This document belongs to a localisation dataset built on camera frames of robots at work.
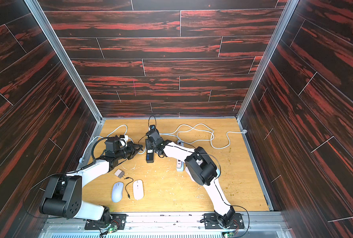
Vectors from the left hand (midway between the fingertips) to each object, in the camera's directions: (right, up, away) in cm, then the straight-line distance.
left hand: (144, 145), depth 88 cm
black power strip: (+2, -6, +8) cm, 10 cm away
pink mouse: (-2, -25, -6) cm, 26 cm away
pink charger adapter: (-15, -17, 0) cm, 22 cm away
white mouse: (-14, -25, -6) cm, 29 cm away
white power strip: (+22, -12, 0) cm, 25 cm away
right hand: (+4, +4, +10) cm, 11 cm away
